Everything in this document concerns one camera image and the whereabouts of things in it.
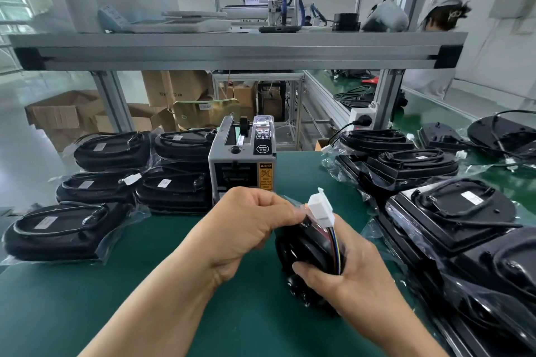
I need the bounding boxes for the black phone on shelf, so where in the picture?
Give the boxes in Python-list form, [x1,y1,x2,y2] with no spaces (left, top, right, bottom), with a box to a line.
[258,25,302,34]

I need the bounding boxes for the person's left hand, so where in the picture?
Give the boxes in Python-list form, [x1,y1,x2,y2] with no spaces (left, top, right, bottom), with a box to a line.
[180,187,307,287]

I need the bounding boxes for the white flat scale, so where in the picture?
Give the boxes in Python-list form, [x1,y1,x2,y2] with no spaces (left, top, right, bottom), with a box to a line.
[126,11,231,34]

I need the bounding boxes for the window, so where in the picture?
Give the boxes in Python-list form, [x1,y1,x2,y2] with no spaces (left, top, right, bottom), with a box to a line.
[0,0,35,73]

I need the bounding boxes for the unbagged black lamps with cables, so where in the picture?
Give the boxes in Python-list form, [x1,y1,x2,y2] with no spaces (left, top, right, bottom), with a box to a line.
[416,110,536,161]

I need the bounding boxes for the person's left forearm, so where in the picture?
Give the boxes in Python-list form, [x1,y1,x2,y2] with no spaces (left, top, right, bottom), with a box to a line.
[79,252,219,357]

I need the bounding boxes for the grey tape dispenser machine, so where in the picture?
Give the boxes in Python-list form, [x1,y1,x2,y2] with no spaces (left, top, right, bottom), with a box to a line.
[208,115,277,203]

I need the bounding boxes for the bundle of black cables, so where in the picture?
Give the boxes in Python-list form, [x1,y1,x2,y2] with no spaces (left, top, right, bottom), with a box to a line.
[335,86,375,109]

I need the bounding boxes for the bagged black lamp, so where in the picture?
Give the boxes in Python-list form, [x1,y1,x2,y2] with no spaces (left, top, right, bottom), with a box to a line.
[75,161,152,176]

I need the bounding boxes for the grey barcode scanner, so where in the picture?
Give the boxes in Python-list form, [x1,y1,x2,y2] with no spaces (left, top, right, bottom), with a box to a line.
[362,0,410,33]

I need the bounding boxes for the black cup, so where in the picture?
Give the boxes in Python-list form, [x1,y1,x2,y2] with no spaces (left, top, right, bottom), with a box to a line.
[332,13,361,32]

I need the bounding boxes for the person's right hand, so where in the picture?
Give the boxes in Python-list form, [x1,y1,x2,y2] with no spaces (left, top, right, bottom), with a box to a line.
[291,217,403,334]

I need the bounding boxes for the white handset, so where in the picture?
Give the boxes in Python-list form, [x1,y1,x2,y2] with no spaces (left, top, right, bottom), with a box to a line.
[98,6,131,33]

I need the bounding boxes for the group of bagged black lamps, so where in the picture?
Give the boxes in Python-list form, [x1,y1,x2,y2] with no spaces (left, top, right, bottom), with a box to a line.
[322,122,536,357]

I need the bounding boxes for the white box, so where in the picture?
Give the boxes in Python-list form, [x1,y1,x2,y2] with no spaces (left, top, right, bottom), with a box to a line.
[92,0,179,23]

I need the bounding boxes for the grey metal shelf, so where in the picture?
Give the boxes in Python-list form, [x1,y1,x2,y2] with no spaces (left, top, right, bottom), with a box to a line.
[8,30,468,71]

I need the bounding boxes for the white power socket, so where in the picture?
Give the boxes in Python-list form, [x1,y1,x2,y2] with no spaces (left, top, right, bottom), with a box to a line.
[350,112,374,129]

